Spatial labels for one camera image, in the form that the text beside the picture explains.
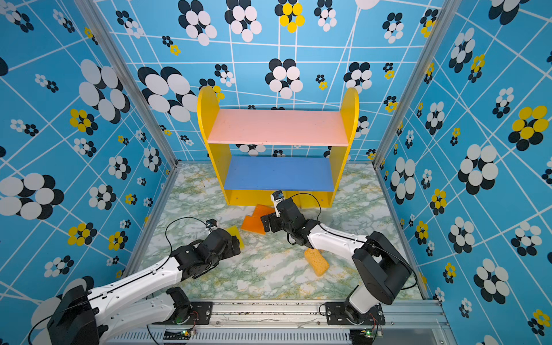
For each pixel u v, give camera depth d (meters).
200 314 0.73
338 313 0.73
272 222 0.77
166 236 0.94
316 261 0.83
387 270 0.44
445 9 0.68
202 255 0.62
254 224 0.97
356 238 0.49
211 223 0.74
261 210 0.99
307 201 1.02
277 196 0.76
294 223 0.66
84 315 0.41
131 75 0.87
